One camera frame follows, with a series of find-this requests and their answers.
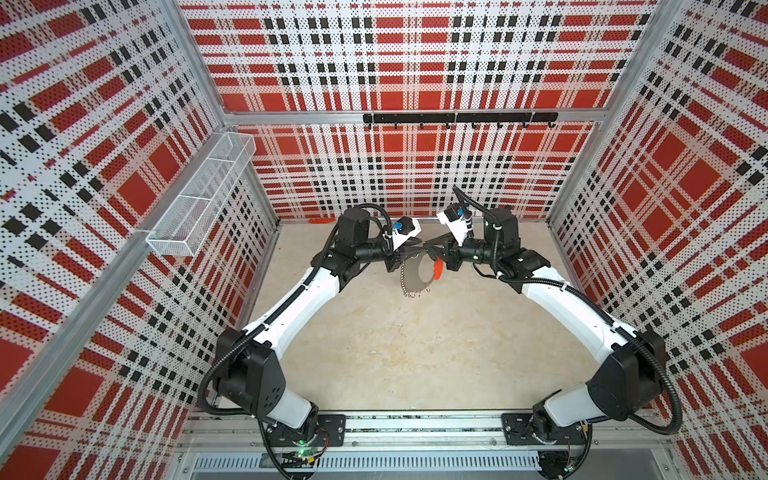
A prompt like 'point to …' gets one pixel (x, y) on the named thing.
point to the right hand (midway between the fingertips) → (427, 246)
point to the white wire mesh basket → (184, 223)
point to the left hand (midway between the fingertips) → (418, 245)
